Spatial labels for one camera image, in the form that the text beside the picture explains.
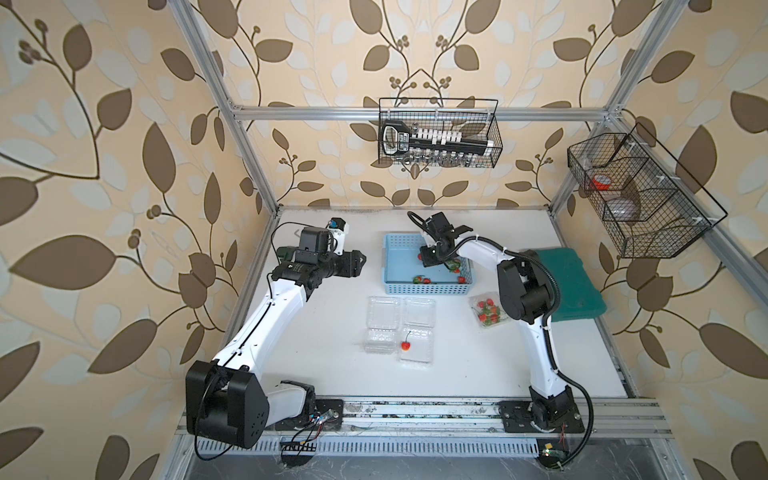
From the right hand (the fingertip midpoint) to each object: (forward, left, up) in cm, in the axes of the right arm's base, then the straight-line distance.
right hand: (427, 259), depth 105 cm
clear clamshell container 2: (-28, +6, -1) cm, 28 cm away
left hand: (-12, +24, +20) cm, 34 cm away
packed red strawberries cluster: (-22, -17, +2) cm, 28 cm away
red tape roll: (+1, -46, +31) cm, 56 cm away
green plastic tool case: (-19, -44, +4) cm, 48 cm away
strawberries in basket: (-12, -6, +13) cm, 19 cm away
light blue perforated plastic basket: (-5, +8, -1) cm, 10 cm away
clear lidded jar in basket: (-10, -45, +33) cm, 57 cm away
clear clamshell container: (-21, +16, -1) cm, 26 cm away
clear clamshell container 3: (-17, -13, +1) cm, 22 cm away
